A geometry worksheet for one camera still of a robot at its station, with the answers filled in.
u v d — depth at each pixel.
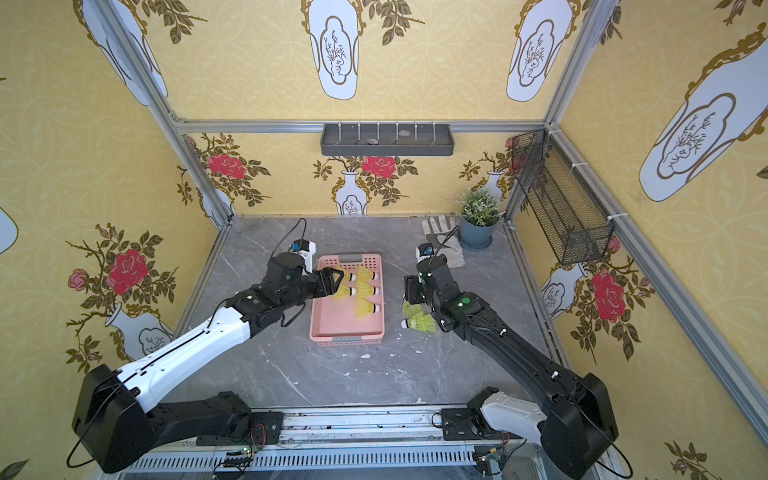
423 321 0.87
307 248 0.72
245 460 0.71
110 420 0.39
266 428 0.73
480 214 1.00
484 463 0.73
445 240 1.16
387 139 0.92
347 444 0.72
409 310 0.95
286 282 0.60
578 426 0.39
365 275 0.99
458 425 0.74
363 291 0.95
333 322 0.90
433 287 0.59
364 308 0.91
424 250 0.70
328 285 0.70
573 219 0.84
